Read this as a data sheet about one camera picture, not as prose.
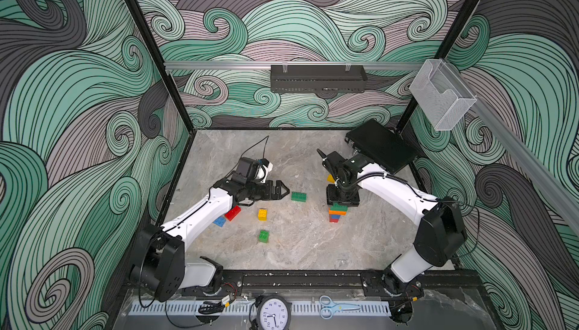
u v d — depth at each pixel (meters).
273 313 0.66
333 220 0.87
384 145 1.21
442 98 0.75
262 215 0.86
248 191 0.68
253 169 0.67
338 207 0.76
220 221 0.86
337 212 0.82
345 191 0.68
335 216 0.85
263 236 0.81
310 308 0.70
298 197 0.93
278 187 0.73
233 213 0.89
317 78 0.98
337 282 0.74
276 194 0.71
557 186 0.53
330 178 0.64
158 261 0.41
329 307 0.69
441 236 0.43
